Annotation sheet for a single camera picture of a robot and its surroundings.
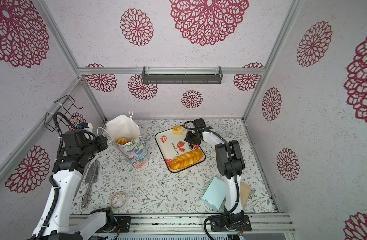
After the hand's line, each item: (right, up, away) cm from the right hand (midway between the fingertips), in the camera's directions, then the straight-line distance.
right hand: (186, 137), depth 101 cm
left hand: (-41, -1, -26) cm, 49 cm away
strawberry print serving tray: (-11, -6, +4) cm, 13 cm away
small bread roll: (-40, -2, -10) cm, 41 cm away
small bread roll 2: (-6, +5, +8) cm, 11 cm away
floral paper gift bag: (-39, +2, -3) cm, 39 cm away
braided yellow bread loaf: (-1, -14, -7) cm, 16 cm away
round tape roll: (-38, -34, -20) cm, 54 cm away
